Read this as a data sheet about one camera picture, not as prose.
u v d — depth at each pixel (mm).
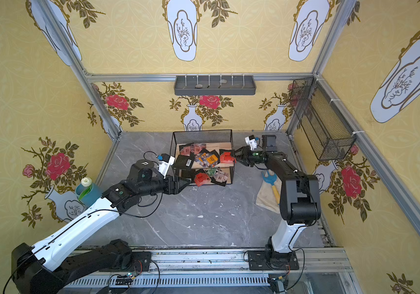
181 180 666
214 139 1178
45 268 399
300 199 482
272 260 674
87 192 704
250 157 812
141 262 731
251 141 866
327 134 747
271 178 984
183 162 858
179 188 651
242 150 833
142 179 574
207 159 869
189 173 1011
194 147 915
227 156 877
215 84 924
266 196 920
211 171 998
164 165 672
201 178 976
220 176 976
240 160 850
